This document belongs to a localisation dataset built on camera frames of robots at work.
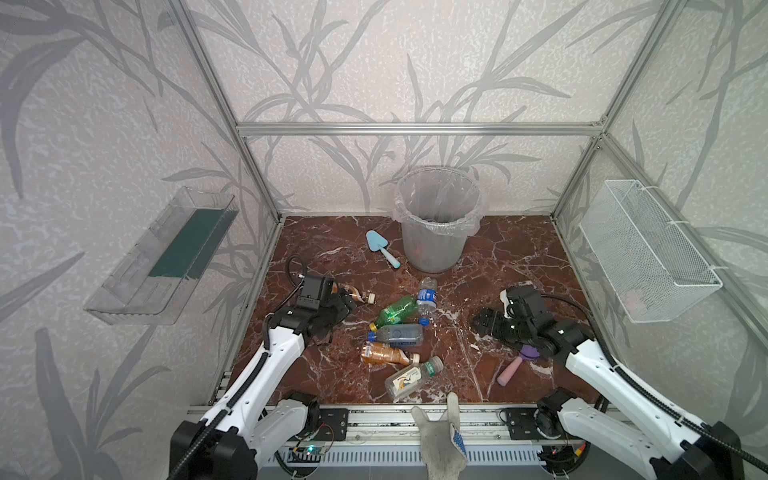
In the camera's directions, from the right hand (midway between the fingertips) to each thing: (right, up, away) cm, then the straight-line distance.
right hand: (479, 318), depth 81 cm
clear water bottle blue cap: (-22, -6, +4) cm, 23 cm away
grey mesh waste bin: (-13, +17, +25) cm, 33 cm away
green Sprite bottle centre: (-22, -1, +11) cm, 24 cm away
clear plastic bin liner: (-6, +35, +22) cm, 42 cm away
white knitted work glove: (-11, -27, -10) cm, 31 cm away
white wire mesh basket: (+33, +15, -16) cm, 40 cm away
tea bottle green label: (-19, -14, -5) cm, 24 cm away
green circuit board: (-43, -29, -10) cm, 53 cm away
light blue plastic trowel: (-30, +20, +31) cm, 48 cm away
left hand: (-36, +5, +2) cm, 36 cm away
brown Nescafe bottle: (-32, +3, +14) cm, 35 cm away
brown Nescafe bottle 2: (-26, -9, 0) cm, 28 cm away
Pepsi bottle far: (-13, +3, +13) cm, 19 cm away
